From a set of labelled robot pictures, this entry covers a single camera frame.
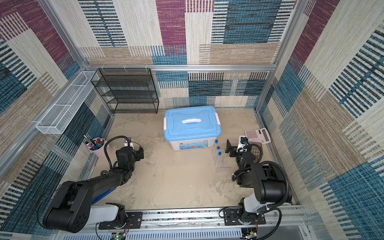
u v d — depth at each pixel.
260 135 1.02
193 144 0.92
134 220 0.73
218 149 0.82
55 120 0.70
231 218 0.73
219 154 0.80
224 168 0.88
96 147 0.87
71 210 0.42
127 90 1.09
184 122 0.89
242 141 0.76
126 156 0.69
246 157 0.70
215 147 0.88
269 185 0.46
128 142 0.76
